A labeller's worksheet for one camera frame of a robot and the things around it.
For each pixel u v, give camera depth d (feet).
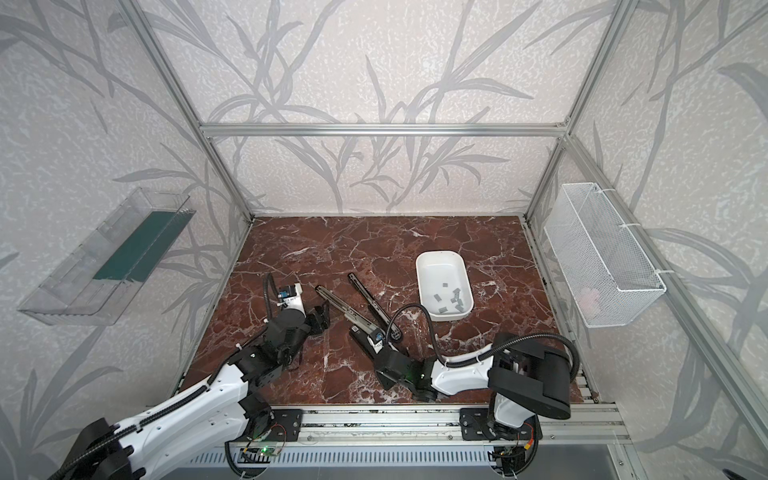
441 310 3.07
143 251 2.08
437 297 3.17
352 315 2.99
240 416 2.02
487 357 1.56
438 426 2.47
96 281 2.07
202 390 1.65
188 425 1.58
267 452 2.30
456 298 3.18
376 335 2.42
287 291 2.32
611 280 1.97
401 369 2.08
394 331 2.91
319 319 2.37
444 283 3.32
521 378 1.43
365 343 2.84
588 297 2.39
